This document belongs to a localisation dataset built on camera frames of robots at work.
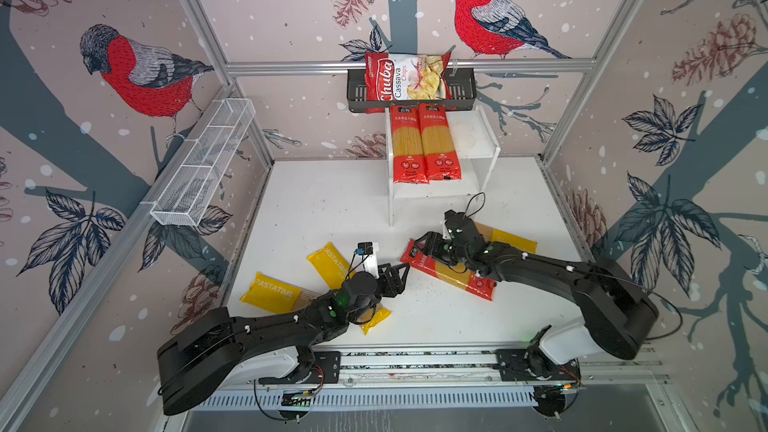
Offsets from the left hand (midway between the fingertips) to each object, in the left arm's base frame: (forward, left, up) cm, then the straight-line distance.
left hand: (403, 269), depth 77 cm
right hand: (+8, -4, -5) cm, 10 cm away
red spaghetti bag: (+20, -1, +23) cm, 30 cm away
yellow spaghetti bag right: (+16, -30, -10) cm, 36 cm away
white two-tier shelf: (+25, -20, +21) cm, 38 cm away
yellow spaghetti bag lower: (-2, +36, -13) cm, 38 cm away
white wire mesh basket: (+24, +55, +17) cm, 62 cm away
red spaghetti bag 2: (+17, -9, +23) cm, 30 cm away
